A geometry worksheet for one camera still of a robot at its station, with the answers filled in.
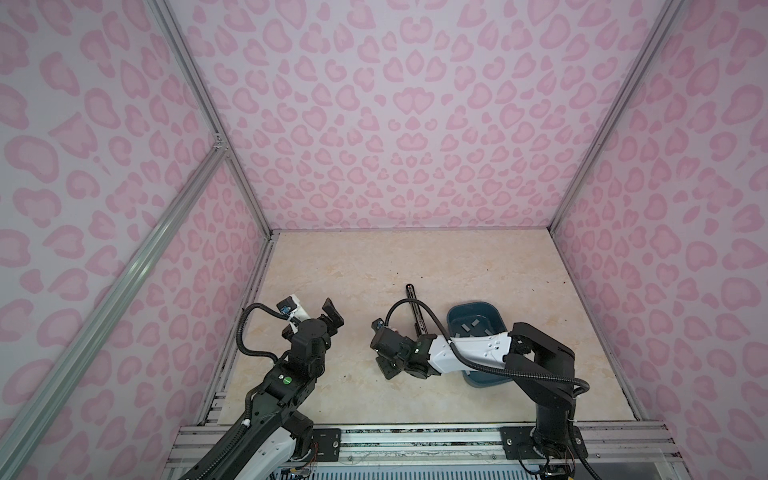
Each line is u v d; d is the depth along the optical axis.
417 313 0.95
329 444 0.73
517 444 0.73
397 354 0.66
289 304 0.65
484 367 0.45
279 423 0.52
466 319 0.95
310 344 0.56
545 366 0.48
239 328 0.51
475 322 0.94
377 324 0.78
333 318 0.72
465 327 0.93
